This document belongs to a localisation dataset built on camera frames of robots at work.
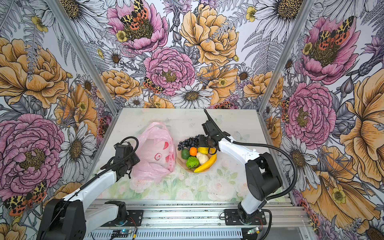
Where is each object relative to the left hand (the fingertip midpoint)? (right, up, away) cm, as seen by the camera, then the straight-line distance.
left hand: (134, 161), depth 89 cm
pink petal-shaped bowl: (+28, -1, +2) cm, 28 cm away
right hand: (+40, +9, +1) cm, 41 cm away
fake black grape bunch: (+33, +10, +5) cm, 35 cm away
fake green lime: (+30, +4, +1) cm, 30 cm away
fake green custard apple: (+34, 0, -4) cm, 34 cm away
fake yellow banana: (+43, -2, -3) cm, 43 cm away
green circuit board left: (+1, -29, -18) cm, 34 cm away
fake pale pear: (+40, +2, -2) cm, 40 cm away
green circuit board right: (+64, -28, -18) cm, 72 cm away
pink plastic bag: (+10, +3, +9) cm, 14 cm away
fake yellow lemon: (+41, +6, +3) cm, 42 cm away
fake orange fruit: (+34, +6, -1) cm, 35 cm away
